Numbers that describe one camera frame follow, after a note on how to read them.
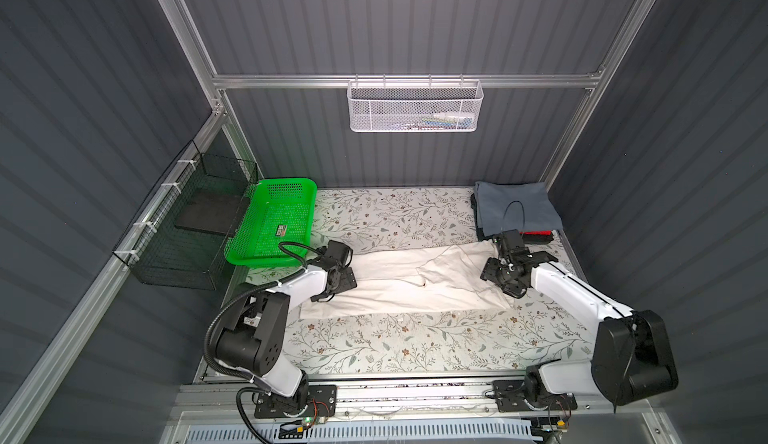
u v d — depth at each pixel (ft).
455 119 2.98
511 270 2.10
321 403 2.37
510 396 2.42
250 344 1.48
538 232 3.35
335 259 2.47
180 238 2.34
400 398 2.47
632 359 1.40
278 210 3.78
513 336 2.77
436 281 3.05
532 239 3.35
